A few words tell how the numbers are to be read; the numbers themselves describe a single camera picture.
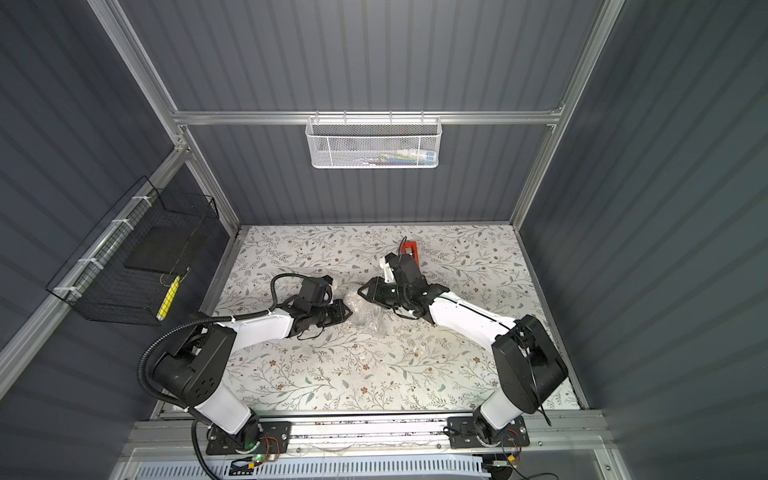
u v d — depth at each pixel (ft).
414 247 3.49
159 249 2.40
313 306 2.42
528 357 1.53
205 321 1.64
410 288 2.17
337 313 2.71
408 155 2.99
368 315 2.88
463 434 2.37
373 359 2.84
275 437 2.37
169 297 2.24
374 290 2.42
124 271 2.32
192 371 1.51
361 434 2.47
